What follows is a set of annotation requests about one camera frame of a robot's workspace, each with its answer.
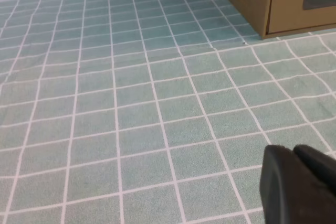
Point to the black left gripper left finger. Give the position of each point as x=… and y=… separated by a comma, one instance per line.
x=290, y=192

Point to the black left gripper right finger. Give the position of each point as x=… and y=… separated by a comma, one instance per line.
x=320, y=164

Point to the cardboard shoebox drawer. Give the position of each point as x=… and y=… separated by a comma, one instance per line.
x=292, y=15

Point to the cyan checkered tablecloth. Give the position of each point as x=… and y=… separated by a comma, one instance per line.
x=151, y=111

